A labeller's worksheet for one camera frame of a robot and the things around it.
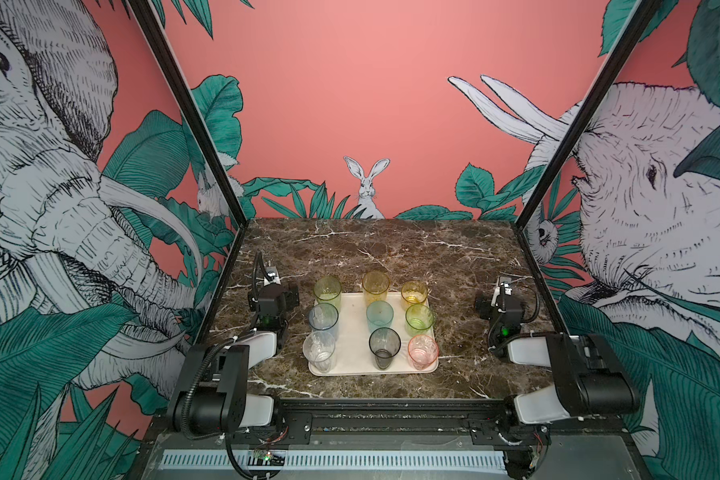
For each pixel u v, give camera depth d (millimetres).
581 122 885
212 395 434
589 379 457
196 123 903
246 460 703
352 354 839
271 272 795
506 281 800
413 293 963
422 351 859
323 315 867
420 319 916
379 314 906
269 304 687
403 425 751
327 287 842
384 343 760
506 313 701
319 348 811
